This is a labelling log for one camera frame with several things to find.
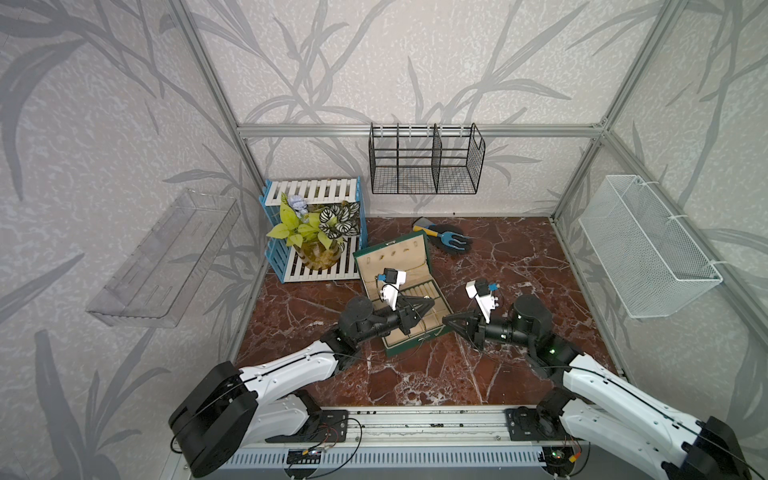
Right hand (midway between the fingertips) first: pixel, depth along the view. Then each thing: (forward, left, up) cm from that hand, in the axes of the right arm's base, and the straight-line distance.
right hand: (444, 320), depth 70 cm
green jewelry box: (+25, +8, -7) cm, 27 cm away
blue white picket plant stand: (+31, +52, -16) cm, 62 cm away
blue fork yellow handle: (+42, -6, -19) cm, 47 cm away
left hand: (+3, +3, +2) cm, 4 cm away
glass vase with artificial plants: (+25, +34, +4) cm, 43 cm away
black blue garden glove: (+46, -4, -19) cm, 50 cm away
